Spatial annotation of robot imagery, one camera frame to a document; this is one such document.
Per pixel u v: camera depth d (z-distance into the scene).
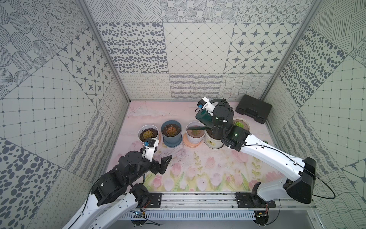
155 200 0.74
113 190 0.43
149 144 0.54
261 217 0.73
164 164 0.57
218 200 0.76
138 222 0.69
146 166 0.55
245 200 0.74
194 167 0.86
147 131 0.89
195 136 0.88
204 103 0.60
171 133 0.90
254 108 1.11
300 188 0.39
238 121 0.93
